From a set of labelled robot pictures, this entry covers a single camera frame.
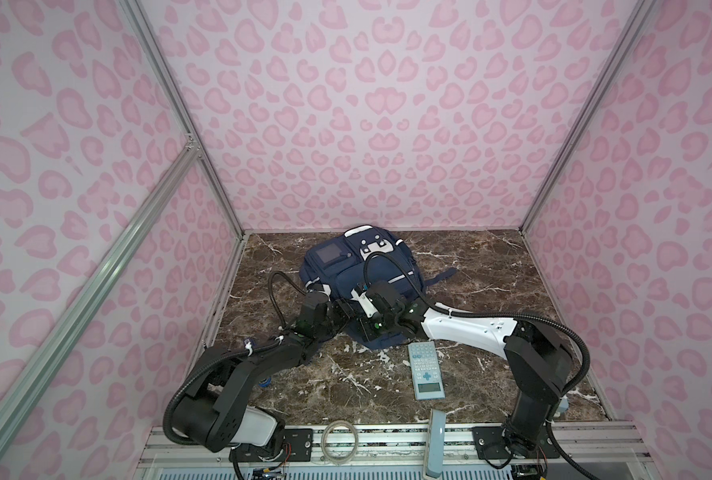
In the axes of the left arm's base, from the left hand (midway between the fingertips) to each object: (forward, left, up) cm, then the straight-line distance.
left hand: (363, 303), depth 87 cm
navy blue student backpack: (+9, -3, +1) cm, 10 cm away
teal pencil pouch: (-27, -49, -5) cm, 56 cm away
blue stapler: (-18, +28, -11) cm, 35 cm away
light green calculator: (-17, -17, -10) cm, 26 cm away
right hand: (-7, +2, -1) cm, 7 cm away
